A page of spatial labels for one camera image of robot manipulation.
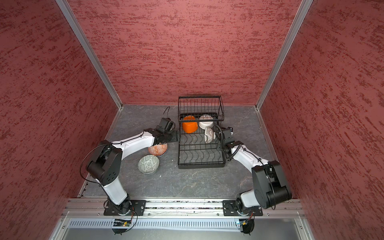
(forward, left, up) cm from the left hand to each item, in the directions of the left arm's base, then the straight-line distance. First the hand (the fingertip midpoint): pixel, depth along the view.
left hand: (175, 139), depth 94 cm
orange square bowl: (+9, -10, +1) cm, 13 cm away
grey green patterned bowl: (-16, +14, -3) cm, 22 cm away
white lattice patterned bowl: (0, -22, +4) cm, 23 cm away
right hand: (-5, -30, -2) cm, 31 cm away
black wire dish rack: (-6, -12, -6) cm, 15 cm away
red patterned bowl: (-6, +10, -3) cm, 13 cm away
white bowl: (+12, -18, -1) cm, 22 cm away
